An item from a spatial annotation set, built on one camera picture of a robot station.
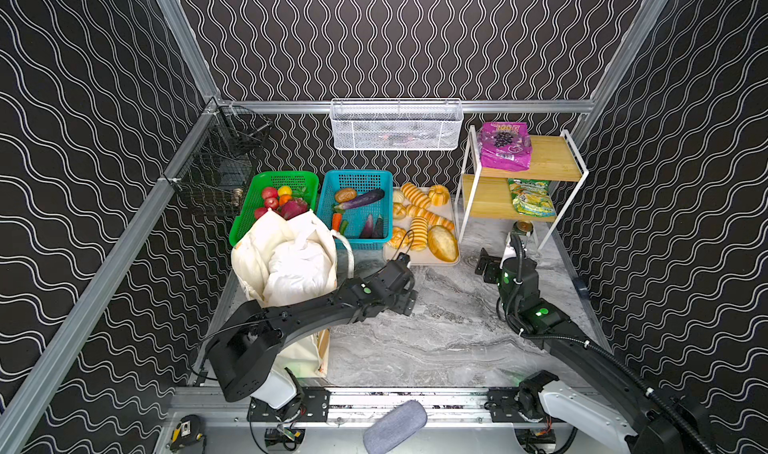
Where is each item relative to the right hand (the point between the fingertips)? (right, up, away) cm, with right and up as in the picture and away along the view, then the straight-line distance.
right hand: (503, 253), depth 80 cm
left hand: (-25, -12, +2) cm, 27 cm away
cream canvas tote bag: (-49, -21, -12) cm, 55 cm away
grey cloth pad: (-30, -39, -11) cm, 50 cm away
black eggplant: (-34, +7, +28) cm, 45 cm away
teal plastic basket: (-41, +25, +37) cm, 60 cm away
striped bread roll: (-20, +7, +27) cm, 34 cm away
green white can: (+13, +7, +17) cm, 22 cm away
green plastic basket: (-73, +18, +34) cm, 83 cm away
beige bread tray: (-24, +19, +37) cm, 48 cm away
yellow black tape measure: (-77, -40, -12) cm, 88 cm away
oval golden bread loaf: (-12, +2, +20) cm, 23 cm away
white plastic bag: (-53, -3, -6) cm, 53 cm away
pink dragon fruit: (-65, +14, +26) cm, 72 cm away
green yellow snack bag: (+15, +17, +15) cm, 27 cm away
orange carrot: (-50, +9, +29) cm, 58 cm away
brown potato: (-48, +20, +36) cm, 63 cm away
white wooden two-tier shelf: (-2, +17, +7) cm, 19 cm away
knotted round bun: (-27, +4, +26) cm, 38 cm away
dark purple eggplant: (-38, +5, +25) cm, 46 cm away
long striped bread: (-15, +10, +29) cm, 35 cm away
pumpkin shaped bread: (-11, +20, +37) cm, 43 cm away
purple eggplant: (-41, +18, +34) cm, 56 cm away
